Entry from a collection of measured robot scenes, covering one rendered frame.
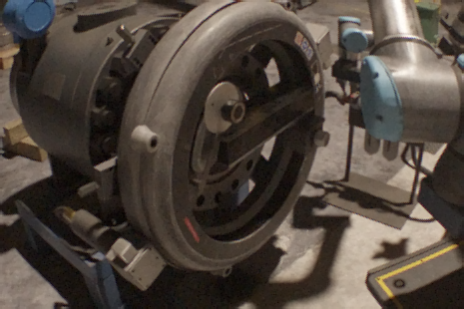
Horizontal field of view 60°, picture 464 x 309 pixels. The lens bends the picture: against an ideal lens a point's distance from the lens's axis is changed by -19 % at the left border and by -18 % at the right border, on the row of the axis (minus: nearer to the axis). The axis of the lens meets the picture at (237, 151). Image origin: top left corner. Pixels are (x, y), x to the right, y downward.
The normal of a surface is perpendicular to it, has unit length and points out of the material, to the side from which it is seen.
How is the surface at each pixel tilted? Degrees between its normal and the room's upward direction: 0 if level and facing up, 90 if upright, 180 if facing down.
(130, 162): 75
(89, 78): 51
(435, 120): 92
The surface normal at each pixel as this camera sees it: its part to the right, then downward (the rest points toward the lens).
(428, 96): -0.11, 0.00
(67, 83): -0.54, -0.12
